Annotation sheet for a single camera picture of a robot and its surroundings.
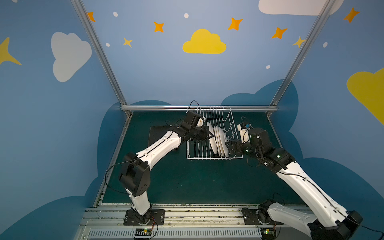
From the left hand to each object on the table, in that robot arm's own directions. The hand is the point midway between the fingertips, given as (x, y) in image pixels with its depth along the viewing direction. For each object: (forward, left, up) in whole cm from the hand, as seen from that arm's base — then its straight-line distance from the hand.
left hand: (213, 133), depth 81 cm
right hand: (-7, -10, +3) cm, 13 cm away
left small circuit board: (-43, +35, -26) cm, 61 cm away
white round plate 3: (-1, -6, -5) cm, 8 cm away
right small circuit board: (-43, -27, -26) cm, 57 cm away
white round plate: (-2, 0, -3) cm, 4 cm away
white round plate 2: (-2, -3, -5) cm, 7 cm away
